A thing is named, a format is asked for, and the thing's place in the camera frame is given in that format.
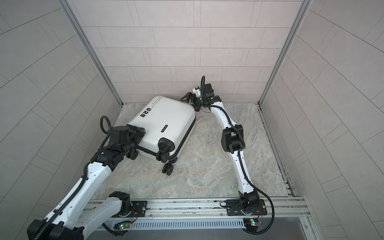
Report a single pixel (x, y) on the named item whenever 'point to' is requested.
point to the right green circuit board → (251, 224)
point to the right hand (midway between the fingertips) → (184, 102)
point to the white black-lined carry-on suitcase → (169, 124)
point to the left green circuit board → (122, 225)
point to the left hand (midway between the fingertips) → (147, 131)
